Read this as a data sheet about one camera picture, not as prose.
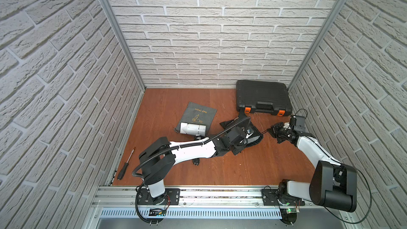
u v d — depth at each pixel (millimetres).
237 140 610
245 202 728
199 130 900
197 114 1039
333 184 458
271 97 1130
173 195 733
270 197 730
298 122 690
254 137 855
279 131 787
